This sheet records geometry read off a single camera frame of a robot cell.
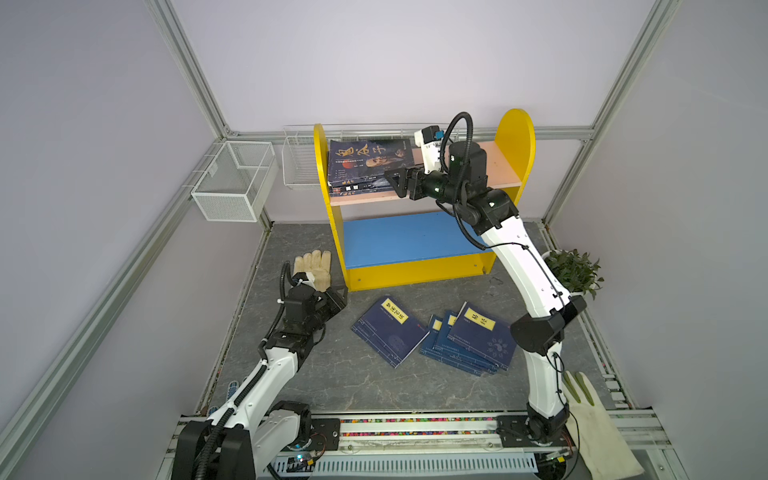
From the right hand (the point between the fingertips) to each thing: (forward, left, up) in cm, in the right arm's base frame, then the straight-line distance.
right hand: (396, 172), depth 69 cm
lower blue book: (-25, -9, -44) cm, 52 cm away
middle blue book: (-26, -17, -42) cm, 53 cm away
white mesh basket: (+25, +55, -21) cm, 64 cm away
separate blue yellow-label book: (-20, +2, -42) cm, 47 cm away
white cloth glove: (-49, -50, -46) cm, 84 cm away
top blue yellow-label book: (-21, -26, -43) cm, 55 cm away
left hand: (-14, +15, -31) cm, 37 cm away
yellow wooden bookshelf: (+4, +2, -30) cm, 30 cm away
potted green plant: (-8, -51, -28) cm, 59 cm away
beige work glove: (+6, +29, -44) cm, 53 cm away
